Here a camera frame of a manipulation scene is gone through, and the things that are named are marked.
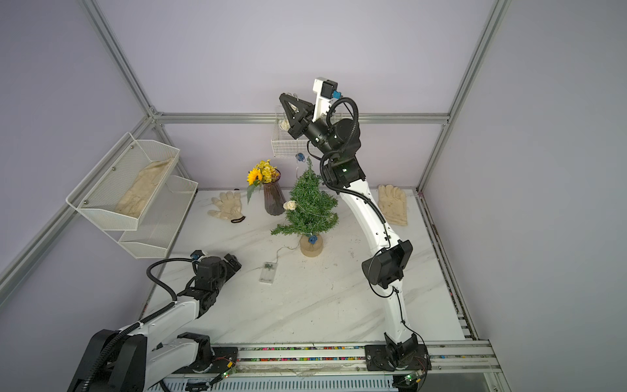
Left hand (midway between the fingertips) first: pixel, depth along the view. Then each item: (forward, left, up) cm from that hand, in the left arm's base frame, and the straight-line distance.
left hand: (228, 266), depth 91 cm
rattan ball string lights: (+8, -25, +26) cm, 37 cm away
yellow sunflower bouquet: (+29, -13, +21) cm, 38 cm away
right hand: (+17, -25, +55) cm, 62 cm away
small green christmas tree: (+6, -33, +23) cm, 41 cm away
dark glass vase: (+28, -15, +9) cm, 33 cm away
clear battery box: (-1, -14, -4) cm, 15 cm away
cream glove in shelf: (+8, +24, +27) cm, 37 cm away
